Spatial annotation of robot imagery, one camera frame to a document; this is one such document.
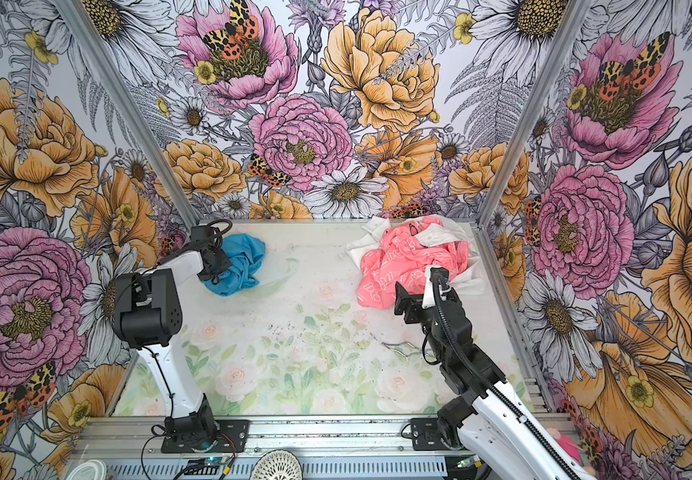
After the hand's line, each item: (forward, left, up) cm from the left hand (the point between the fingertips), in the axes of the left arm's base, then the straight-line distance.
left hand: (220, 272), depth 103 cm
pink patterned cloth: (-3, -61, +9) cm, 61 cm away
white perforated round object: (-54, -27, 0) cm, 60 cm away
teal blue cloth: (+4, -9, +4) cm, 11 cm away
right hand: (-21, -59, +20) cm, 66 cm away
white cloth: (+21, -54, -1) cm, 58 cm away
